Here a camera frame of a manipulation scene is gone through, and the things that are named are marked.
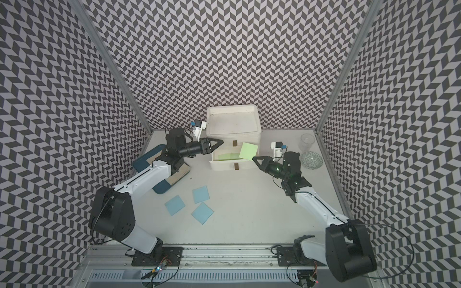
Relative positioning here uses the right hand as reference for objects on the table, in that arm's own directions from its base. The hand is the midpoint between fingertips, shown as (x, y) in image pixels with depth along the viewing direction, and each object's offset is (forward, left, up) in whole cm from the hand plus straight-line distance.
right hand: (252, 162), depth 79 cm
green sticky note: (+5, +2, +2) cm, 5 cm away
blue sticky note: (-12, +38, -19) cm, 44 cm away
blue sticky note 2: (-6, +26, -20) cm, 33 cm away
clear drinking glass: (+25, -34, -15) cm, 45 cm away
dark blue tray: (+11, +62, -16) cm, 65 cm away
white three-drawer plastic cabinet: (+20, +8, +3) cm, 22 cm away
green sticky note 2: (+12, +11, -12) cm, 20 cm away
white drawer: (+5, +10, -9) cm, 14 cm away
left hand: (+5, +13, +7) cm, 16 cm away
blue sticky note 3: (-16, +24, -20) cm, 35 cm away
